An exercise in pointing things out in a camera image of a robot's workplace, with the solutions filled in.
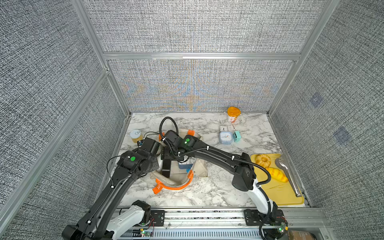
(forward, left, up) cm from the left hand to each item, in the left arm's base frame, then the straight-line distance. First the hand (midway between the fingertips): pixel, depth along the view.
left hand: (154, 163), depth 73 cm
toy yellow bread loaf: (-3, -68, -15) cm, 70 cm away
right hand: (+7, -4, -3) cm, 8 cm away
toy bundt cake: (+6, -62, -15) cm, 64 cm away
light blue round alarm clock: (+25, -43, -16) cm, 53 cm away
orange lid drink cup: (+41, -50, -9) cm, 66 cm away
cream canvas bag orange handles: (-2, -12, -17) cm, 21 cm away
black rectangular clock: (+1, -5, -7) cm, 9 cm away
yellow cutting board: (-12, -68, -18) cm, 71 cm away
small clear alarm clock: (+33, -43, -17) cm, 57 cm away
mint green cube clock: (+24, -50, -13) cm, 57 cm away
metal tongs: (+5, -74, -15) cm, 75 cm away
